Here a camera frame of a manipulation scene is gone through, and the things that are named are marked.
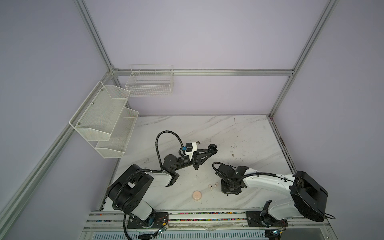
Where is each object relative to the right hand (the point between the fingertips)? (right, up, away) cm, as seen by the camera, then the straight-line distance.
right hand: (223, 191), depth 83 cm
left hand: (-8, +23, -11) cm, 27 cm away
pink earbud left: (-7, +2, +1) cm, 8 cm away
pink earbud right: (-4, +3, +3) cm, 6 cm away
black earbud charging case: (-8, +25, -13) cm, 29 cm away
